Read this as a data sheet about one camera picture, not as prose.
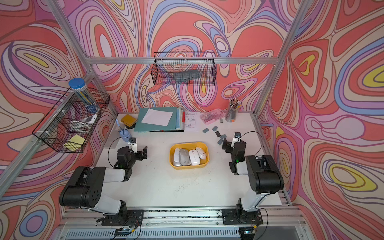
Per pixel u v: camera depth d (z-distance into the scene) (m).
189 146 0.96
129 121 1.09
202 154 0.92
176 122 1.11
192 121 1.16
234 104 1.03
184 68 1.00
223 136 1.05
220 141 1.03
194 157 0.88
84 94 0.74
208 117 1.17
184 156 0.88
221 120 1.15
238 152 0.72
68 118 0.75
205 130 1.08
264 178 0.47
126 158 0.72
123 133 0.96
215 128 1.11
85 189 0.45
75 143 0.64
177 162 0.90
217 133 1.08
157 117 1.15
